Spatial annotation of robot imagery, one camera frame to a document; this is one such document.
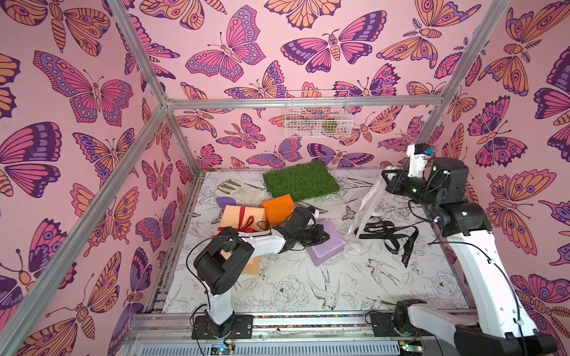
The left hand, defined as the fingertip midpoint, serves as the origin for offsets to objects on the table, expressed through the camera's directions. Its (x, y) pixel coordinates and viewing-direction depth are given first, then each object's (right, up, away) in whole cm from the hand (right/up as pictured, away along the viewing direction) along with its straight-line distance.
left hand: (333, 237), depth 86 cm
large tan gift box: (-34, +7, 0) cm, 35 cm away
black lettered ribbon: (+22, +1, +12) cm, 25 cm away
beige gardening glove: (-41, +17, +24) cm, 50 cm away
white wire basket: (-5, +51, +9) cm, 52 cm away
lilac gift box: (-5, -5, -3) cm, 7 cm away
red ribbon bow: (-34, +4, -2) cm, 34 cm away
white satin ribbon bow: (+10, +11, -9) cm, 17 cm away
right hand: (+12, +24, -19) cm, 33 cm away
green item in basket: (0, +46, +7) cm, 46 cm away
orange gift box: (-22, +10, +11) cm, 27 cm away
